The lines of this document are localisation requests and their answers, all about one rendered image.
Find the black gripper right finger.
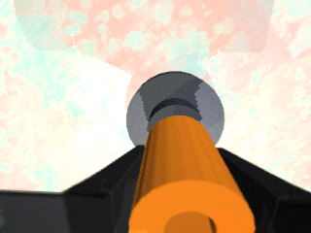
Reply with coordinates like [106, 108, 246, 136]
[217, 148, 311, 233]

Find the orange knob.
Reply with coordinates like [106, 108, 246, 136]
[129, 116, 255, 233]

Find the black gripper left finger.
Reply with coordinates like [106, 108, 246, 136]
[0, 145, 145, 233]

